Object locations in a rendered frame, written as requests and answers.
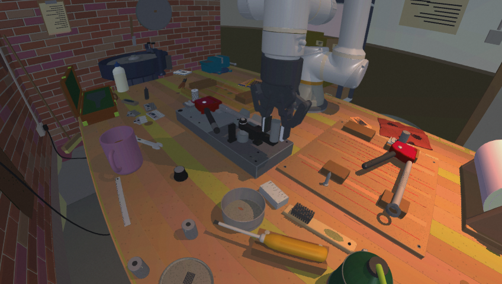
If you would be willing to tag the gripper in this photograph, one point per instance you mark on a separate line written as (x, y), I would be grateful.
(281, 74)

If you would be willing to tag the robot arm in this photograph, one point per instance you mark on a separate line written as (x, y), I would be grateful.
(282, 35)

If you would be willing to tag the black clamp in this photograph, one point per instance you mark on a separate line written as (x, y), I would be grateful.
(257, 135)

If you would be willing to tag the knurled steel tension nut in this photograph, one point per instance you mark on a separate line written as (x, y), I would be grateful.
(195, 95)
(404, 136)

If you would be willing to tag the wooden shelf board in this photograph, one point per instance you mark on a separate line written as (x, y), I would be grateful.
(353, 204)

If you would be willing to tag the brown wooden roll holder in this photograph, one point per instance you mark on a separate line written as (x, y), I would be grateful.
(476, 219)

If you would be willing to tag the dark brown block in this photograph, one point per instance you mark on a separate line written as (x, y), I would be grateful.
(243, 98)

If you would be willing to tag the blue vise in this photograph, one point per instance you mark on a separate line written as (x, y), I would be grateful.
(215, 64)

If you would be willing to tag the steel bolt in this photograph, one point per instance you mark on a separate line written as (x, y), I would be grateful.
(326, 179)

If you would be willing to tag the white box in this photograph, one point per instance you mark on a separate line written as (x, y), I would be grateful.
(273, 194)

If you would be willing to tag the grey round tin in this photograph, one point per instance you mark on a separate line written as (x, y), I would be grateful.
(243, 209)

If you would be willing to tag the black knob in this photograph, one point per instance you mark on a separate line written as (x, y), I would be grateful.
(180, 174)

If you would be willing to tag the small black bottle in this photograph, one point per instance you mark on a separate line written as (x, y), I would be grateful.
(146, 93)

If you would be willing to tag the steel wrench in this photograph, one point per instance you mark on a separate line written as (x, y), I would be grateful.
(151, 143)

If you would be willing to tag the orange oil bottle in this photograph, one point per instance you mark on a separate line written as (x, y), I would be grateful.
(294, 245)

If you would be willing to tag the dark blue grinding machine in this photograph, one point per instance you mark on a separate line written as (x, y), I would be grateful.
(137, 66)

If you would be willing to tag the red cloth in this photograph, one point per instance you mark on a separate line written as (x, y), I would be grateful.
(421, 138)

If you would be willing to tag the grey roll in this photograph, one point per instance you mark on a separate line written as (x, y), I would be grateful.
(190, 229)
(138, 267)

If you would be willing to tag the grey disc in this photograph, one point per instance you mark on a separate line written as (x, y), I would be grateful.
(153, 13)

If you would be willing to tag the white bottle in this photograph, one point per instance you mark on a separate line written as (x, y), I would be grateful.
(120, 78)

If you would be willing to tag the purple mug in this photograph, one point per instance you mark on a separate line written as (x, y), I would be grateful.
(121, 151)

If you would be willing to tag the green can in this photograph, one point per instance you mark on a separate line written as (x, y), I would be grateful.
(353, 268)

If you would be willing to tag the green-lined wooden case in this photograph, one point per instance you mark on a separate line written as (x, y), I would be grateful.
(96, 104)

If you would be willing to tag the steel ruler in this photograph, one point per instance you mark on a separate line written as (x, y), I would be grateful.
(122, 202)

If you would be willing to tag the grey round lid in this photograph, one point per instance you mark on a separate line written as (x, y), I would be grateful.
(184, 272)

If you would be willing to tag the white paper roll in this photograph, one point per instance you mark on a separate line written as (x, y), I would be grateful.
(490, 172)

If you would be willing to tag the clipboard with paper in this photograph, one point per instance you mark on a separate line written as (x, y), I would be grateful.
(55, 17)

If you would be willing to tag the white pipe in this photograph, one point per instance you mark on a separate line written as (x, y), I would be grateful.
(19, 88)

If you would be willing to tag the grey holder base plate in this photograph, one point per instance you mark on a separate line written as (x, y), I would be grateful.
(243, 155)

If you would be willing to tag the beige wall poster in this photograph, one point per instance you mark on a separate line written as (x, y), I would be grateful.
(433, 15)

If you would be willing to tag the white wall socket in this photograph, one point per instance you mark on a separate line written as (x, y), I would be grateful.
(41, 129)

